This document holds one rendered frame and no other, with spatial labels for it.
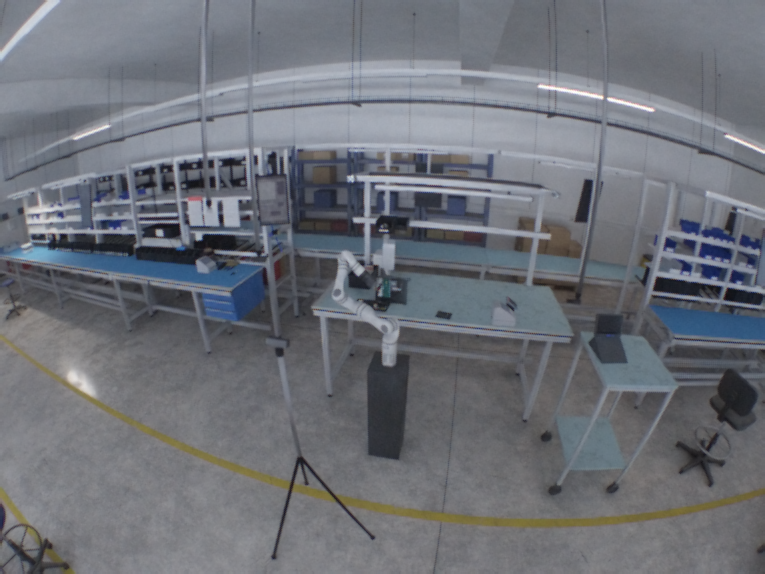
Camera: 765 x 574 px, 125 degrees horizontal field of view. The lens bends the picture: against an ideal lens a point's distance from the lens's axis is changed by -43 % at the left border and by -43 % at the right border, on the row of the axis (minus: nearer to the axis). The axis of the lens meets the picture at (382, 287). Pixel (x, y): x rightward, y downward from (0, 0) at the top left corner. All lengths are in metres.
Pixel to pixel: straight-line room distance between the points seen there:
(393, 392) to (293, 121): 5.97
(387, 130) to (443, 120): 1.04
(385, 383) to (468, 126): 5.14
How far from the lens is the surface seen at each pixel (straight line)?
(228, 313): 3.63
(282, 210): 3.42
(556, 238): 5.89
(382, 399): 2.37
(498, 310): 2.51
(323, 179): 6.54
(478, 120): 6.54
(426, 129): 6.55
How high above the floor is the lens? 2.21
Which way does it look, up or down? 24 degrees down
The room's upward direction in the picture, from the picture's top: 1 degrees clockwise
